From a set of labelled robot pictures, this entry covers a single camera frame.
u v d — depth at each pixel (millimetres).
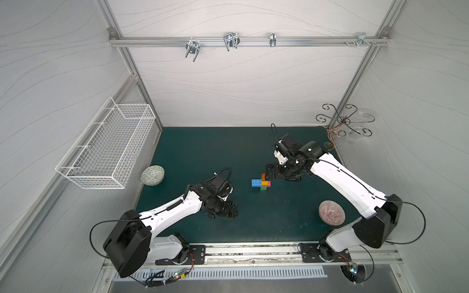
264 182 875
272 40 781
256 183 900
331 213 836
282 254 750
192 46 780
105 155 686
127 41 792
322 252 665
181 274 689
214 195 638
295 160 527
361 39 764
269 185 887
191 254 731
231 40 765
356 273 716
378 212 405
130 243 404
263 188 903
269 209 854
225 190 678
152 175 958
